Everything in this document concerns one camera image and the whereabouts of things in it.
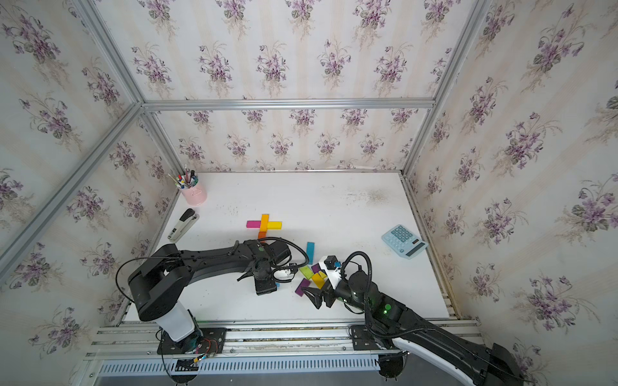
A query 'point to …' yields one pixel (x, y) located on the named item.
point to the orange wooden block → (261, 235)
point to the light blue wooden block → (278, 284)
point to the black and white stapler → (183, 226)
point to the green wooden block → (306, 272)
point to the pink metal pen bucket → (196, 195)
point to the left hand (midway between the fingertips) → (269, 282)
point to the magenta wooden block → (253, 223)
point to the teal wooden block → (311, 249)
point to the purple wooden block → (304, 283)
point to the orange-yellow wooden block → (264, 222)
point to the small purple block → (315, 268)
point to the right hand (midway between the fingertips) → (315, 279)
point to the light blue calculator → (405, 244)
